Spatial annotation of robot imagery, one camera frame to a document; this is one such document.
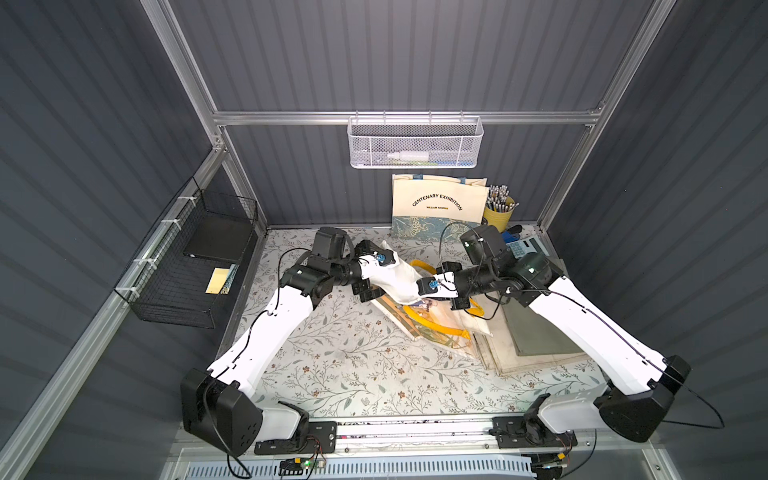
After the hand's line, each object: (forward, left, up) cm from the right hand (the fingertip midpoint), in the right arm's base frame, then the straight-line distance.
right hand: (424, 288), depth 67 cm
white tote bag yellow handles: (-2, 0, -3) cm, 3 cm away
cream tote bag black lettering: (+46, -8, -16) cm, 49 cm away
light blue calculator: (+37, -42, -28) cm, 63 cm away
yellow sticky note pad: (+4, +51, -4) cm, 52 cm away
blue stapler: (+42, -39, -27) cm, 63 cm away
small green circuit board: (-32, +31, -30) cm, 53 cm away
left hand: (+8, +9, -2) cm, 12 cm away
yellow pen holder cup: (+41, -30, -12) cm, 52 cm away
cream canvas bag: (0, -23, -27) cm, 36 cm away
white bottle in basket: (+46, +2, +5) cm, 46 cm away
